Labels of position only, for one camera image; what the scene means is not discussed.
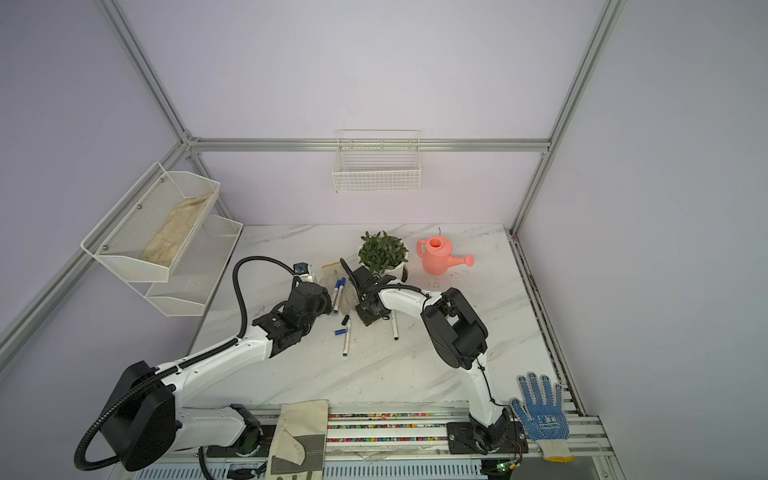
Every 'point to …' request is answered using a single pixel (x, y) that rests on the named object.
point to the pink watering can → (434, 254)
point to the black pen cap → (345, 320)
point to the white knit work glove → (329, 276)
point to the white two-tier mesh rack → (189, 285)
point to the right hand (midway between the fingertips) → (369, 312)
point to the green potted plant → (382, 254)
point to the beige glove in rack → (164, 245)
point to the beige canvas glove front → (298, 449)
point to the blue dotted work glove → (545, 421)
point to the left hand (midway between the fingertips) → (320, 290)
